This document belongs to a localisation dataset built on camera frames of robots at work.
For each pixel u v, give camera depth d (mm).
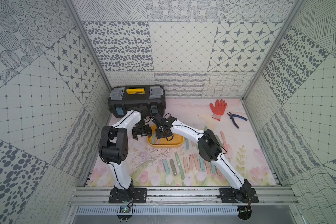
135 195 732
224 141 956
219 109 1138
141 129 793
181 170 837
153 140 953
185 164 859
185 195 759
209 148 601
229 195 733
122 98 961
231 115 1082
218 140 956
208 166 837
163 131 718
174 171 823
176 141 813
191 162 859
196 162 858
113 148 506
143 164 859
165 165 841
